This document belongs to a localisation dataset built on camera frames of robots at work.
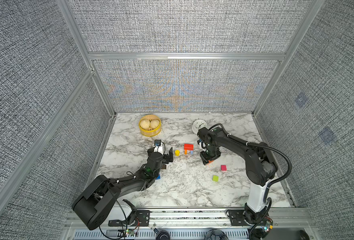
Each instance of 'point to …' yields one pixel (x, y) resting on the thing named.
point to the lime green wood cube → (215, 178)
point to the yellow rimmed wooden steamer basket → (150, 125)
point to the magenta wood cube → (223, 167)
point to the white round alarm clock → (198, 124)
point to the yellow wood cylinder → (177, 152)
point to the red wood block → (188, 147)
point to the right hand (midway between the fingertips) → (208, 160)
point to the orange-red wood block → (210, 161)
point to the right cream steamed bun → (154, 123)
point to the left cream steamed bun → (145, 123)
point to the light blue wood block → (192, 152)
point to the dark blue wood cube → (158, 177)
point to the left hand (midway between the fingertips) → (164, 148)
